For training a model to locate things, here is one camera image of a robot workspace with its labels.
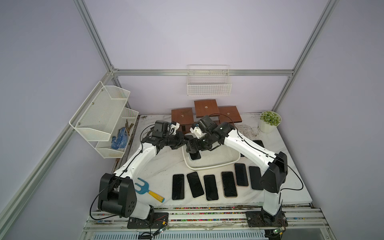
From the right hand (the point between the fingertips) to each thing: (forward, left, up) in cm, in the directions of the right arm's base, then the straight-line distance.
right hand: (193, 151), depth 79 cm
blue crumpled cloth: (+10, +44, -3) cm, 46 cm away
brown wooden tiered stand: (+27, +4, -2) cm, 28 cm away
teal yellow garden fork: (-14, +29, -18) cm, 37 cm away
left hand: (+5, +2, +2) cm, 6 cm away
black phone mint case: (-12, +10, -18) cm, 24 cm away
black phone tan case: (-12, -20, -18) cm, 29 cm away
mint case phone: (-3, 0, 0) cm, 3 cm away
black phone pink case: (-6, -28, -18) cm, 34 cm away
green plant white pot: (+25, -51, -4) cm, 57 cm away
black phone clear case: (+20, -48, -21) cm, 56 cm away
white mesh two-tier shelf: (+13, +46, +11) cm, 50 cm away
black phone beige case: (-15, -9, -17) cm, 25 cm away
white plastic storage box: (+7, -17, -18) cm, 26 cm away
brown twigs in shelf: (+21, +43, -4) cm, 47 cm away
